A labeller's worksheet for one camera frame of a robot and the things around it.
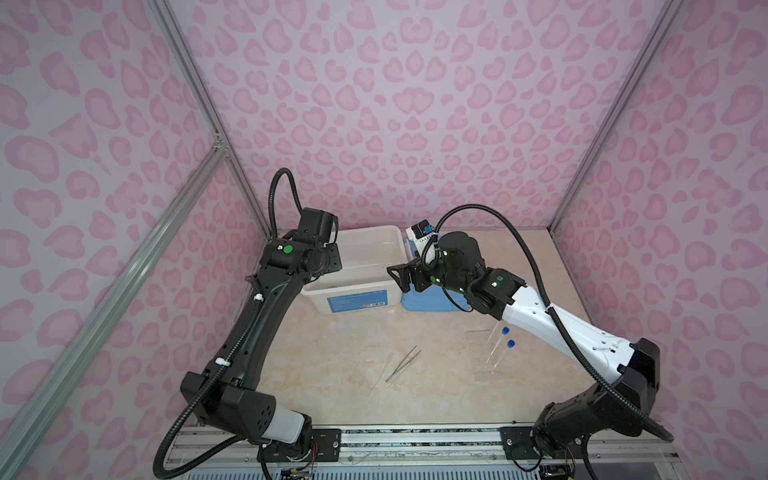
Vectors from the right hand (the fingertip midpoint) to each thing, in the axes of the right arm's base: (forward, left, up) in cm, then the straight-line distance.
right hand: (403, 259), depth 71 cm
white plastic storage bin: (+4, +11, -16) cm, 20 cm away
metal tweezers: (-15, +1, -31) cm, 34 cm away
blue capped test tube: (-14, -27, -17) cm, 34 cm away
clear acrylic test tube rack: (-11, -25, -32) cm, 42 cm away
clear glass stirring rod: (-18, +6, -31) cm, 36 cm away
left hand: (+3, +19, -2) cm, 19 cm away
